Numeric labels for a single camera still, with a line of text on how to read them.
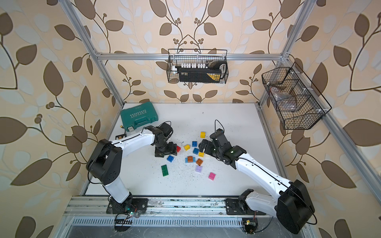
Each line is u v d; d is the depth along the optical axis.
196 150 0.94
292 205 0.39
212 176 0.83
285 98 0.69
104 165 0.47
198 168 0.86
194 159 0.89
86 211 0.74
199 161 0.89
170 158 0.90
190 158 0.89
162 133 0.70
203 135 1.00
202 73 0.82
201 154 0.92
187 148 0.94
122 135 1.01
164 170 0.87
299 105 0.73
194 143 0.96
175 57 0.91
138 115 1.08
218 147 0.62
